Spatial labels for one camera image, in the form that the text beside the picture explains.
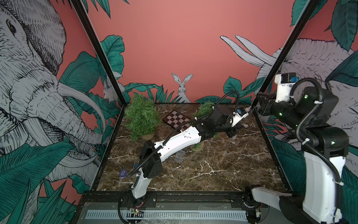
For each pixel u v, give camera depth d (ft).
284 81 1.36
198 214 2.31
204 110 2.15
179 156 2.97
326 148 1.02
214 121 1.82
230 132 2.08
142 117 2.58
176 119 3.52
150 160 1.48
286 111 1.34
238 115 1.94
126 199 2.45
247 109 1.94
